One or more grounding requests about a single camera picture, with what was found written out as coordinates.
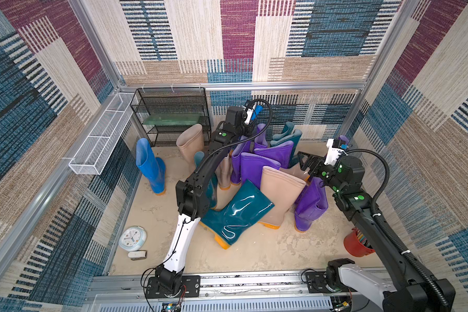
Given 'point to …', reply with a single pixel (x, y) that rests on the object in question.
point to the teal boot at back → (286, 129)
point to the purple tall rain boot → (236, 160)
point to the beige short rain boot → (282, 190)
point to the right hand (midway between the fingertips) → (307, 158)
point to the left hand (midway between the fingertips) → (252, 119)
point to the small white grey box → (139, 255)
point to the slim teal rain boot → (211, 192)
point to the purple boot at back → (261, 141)
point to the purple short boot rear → (281, 153)
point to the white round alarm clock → (132, 238)
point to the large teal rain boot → (249, 205)
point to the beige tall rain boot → (190, 142)
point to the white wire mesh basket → (97, 146)
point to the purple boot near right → (313, 203)
